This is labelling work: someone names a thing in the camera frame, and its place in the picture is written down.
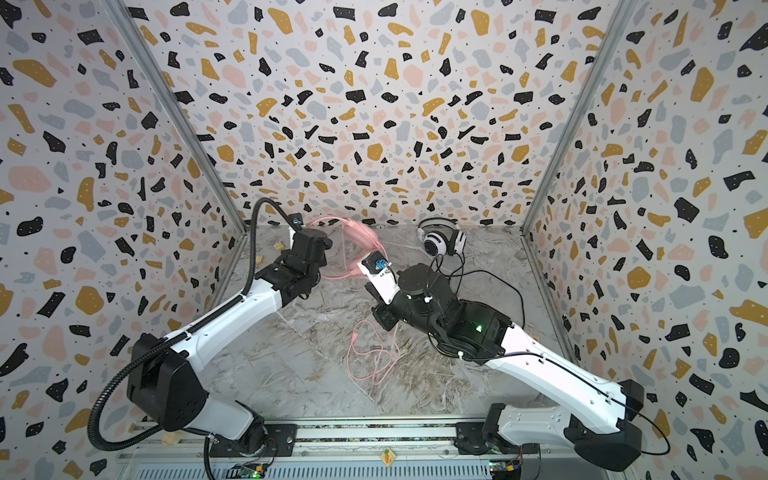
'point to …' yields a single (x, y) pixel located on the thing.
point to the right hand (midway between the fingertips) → (364, 281)
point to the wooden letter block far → (279, 246)
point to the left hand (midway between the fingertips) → (304, 238)
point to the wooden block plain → (260, 259)
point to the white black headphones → (438, 243)
